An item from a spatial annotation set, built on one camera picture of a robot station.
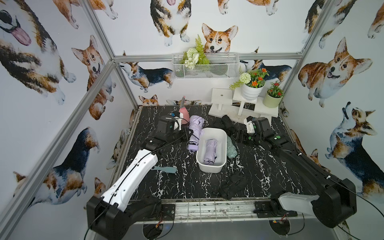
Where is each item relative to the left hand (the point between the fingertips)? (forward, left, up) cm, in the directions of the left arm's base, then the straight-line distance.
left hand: (193, 128), depth 75 cm
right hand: (-1, -21, -6) cm, 22 cm away
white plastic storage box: (+5, -16, -15) cm, 23 cm away
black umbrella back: (+19, -21, -21) cm, 35 cm away
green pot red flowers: (+23, -49, 0) cm, 54 cm away
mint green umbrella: (-2, -22, -20) cm, 30 cm away
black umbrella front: (-22, -20, -21) cm, 36 cm away
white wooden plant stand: (+31, -20, -14) cm, 40 cm away
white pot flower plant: (+24, -33, +9) cm, 41 cm away
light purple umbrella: (+3, -1, 0) cm, 4 cm away
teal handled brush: (-11, +16, -26) cm, 32 cm away
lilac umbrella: (-3, -9, -22) cm, 24 cm away
